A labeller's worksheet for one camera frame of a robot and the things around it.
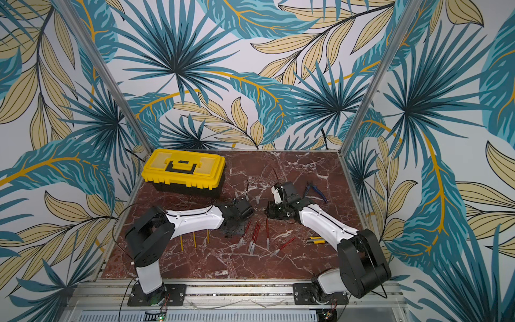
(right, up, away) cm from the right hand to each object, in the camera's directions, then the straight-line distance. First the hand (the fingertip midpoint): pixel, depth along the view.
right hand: (266, 211), depth 87 cm
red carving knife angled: (+4, -16, -3) cm, 17 cm away
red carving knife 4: (+1, -13, 0) cm, 13 cm away
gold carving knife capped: (-26, -10, +1) cm, 28 cm away
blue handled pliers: (+23, +10, +17) cm, 30 cm away
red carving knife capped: (+6, +16, +23) cm, 29 cm away
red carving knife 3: (-6, -15, -3) cm, 16 cm away
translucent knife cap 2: (-4, +3, +13) cm, 14 cm away
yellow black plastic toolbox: (-32, +16, +1) cm, 36 cm away
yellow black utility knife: (+22, -13, 0) cm, 25 cm away
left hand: (-13, -9, +2) cm, 16 cm away
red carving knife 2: (-5, -10, +4) cm, 12 cm away
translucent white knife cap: (-15, +5, +14) cm, 21 cm away
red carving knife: (-11, -12, 0) cm, 16 cm away
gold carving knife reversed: (-31, -12, -1) cm, 33 cm away
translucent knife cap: (-9, +4, +13) cm, 17 cm away
